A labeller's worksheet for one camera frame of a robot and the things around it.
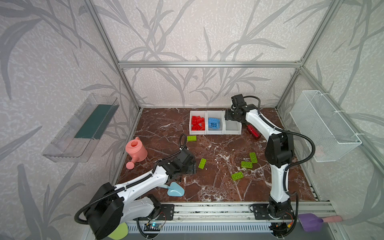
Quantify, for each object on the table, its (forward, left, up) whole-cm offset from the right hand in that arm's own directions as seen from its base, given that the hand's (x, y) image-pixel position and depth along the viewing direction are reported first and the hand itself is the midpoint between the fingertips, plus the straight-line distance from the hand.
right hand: (229, 111), depth 99 cm
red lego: (-4, +24, -11) cm, 27 cm away
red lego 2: (0, +21, -12) cm, 25 cm away
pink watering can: (-26, +57, -2) cm, 62 cm away
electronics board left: (-62, +43, -14) cm, 77 cm away
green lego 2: (-32, -8, -13) cm, 35 cm away
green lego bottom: (-38, -1, -13) cm, 41 cm away
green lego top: (-14, +25, -12) cm, 31 cm away
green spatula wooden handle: (-64, +56, -12) cm, 86 cm away
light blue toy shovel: (-46, +33, -12) cm, 58 cm away
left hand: (-32, +24, -7) cm, 41 cm away
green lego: (-31, +19, -13) cm, 38 cm away
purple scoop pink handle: (-61, -33, -13) cm, 70 cm away
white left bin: (+5, +19, -8) cm, 21 cm away
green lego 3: (-28, -13, -13) cm, 34 cm away
